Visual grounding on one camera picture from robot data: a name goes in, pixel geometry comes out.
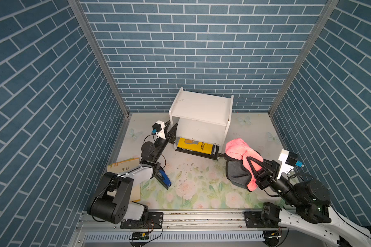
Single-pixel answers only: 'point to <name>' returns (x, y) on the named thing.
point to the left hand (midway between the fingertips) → (177, 124)
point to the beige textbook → (116, 168)
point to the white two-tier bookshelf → (201, 116)
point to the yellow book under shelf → (194, 145)
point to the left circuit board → (140, 235)
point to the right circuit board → (272, 237)
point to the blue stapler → (162, 176)
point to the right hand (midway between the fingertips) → (251, 158)
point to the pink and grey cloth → (237, 168)
